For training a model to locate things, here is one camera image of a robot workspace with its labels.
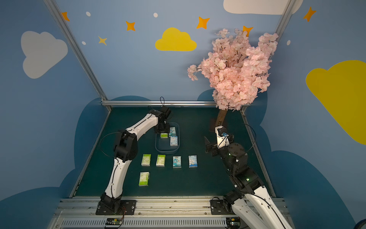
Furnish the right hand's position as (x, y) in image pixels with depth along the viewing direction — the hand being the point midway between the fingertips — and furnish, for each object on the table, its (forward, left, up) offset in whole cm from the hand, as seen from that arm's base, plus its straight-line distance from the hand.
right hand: (217, 133), depth 69 cm
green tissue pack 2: (+15, +32, -28) cm, 45 cm away
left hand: (+18, +32, -25) cm, 45 cm away
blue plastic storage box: (+8, +32, -30) cm, 45 cm away
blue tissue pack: (-3, +11, -29) cm, 31 cm away
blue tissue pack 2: (+11, +25, -28) cm, 39 cm away
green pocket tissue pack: (-5, +41, -27) cm, 49 cm away
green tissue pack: (-4, +31, -28) cm, 42 cm away
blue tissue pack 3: (+19, +27, -28) cm, 43 cm away
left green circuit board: (-37, +50, -31) cm, 70 cm away
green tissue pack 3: (-16, +39, -28) cm, 51 cm away
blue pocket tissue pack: (-4, +21, -27) cm, 35 cm away
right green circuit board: (-33, -11, -33) cm, 48 cm away
